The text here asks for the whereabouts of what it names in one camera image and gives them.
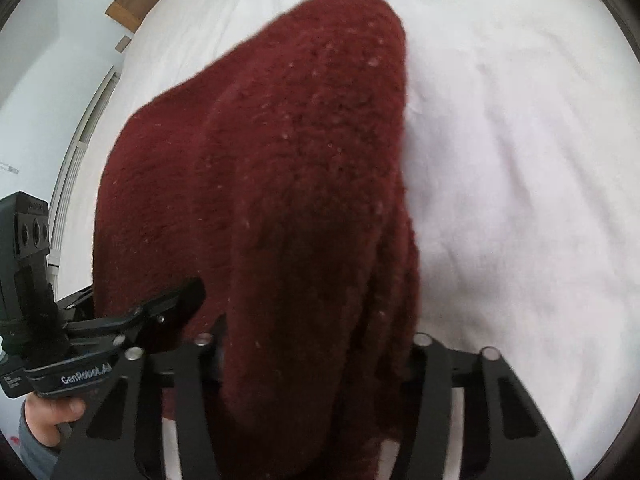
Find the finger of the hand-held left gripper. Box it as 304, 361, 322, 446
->
65, 277, 207, 356
54, 285, 97, 323

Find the dark red knitted sweater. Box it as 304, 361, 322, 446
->
92, 0, 421, 480

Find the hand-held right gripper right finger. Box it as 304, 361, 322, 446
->
385, 332, 576, 480

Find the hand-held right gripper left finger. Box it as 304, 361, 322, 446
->
50, 314, 229, 480

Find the person's left forearm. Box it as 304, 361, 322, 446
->
17, 412, 63, 480

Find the bed with white sheet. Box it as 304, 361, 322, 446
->
57, 0, 640, 480

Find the wooden headboard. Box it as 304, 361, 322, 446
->
105, 0, 173, 31

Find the person's left hand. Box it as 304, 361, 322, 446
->
20, 392, 87, 448

